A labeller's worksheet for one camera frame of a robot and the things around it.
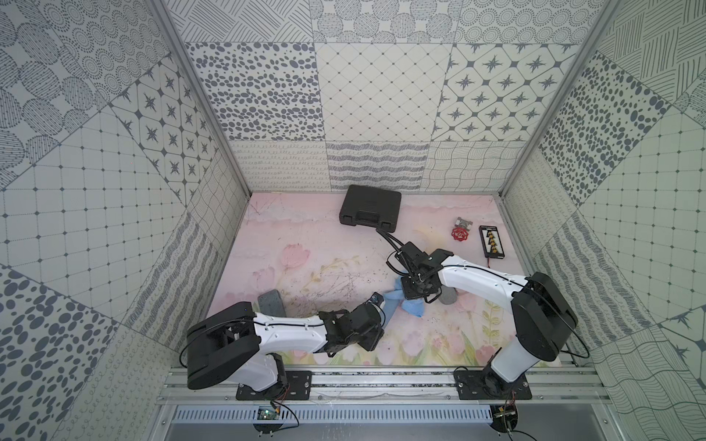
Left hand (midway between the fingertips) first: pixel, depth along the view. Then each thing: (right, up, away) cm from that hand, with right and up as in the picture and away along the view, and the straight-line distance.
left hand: (383, 335), depth 80 cm
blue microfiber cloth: (+10, +7, +4) cm, 13 cm away
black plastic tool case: (-3, +40, +33) cm, 52 cm away
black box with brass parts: (+44, +25, +23) cm, 56 cm away
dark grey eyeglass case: (-36, +8, +6) cm, 37 cm away
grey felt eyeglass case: (+22, +10, +7) cm, 25 cm away
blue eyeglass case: (+3, +8, +6) cm, 10 cm away
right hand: (+10, +10, +6) cm, 16 cm away
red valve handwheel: (+31, +29, +24) cm, 49 cm away
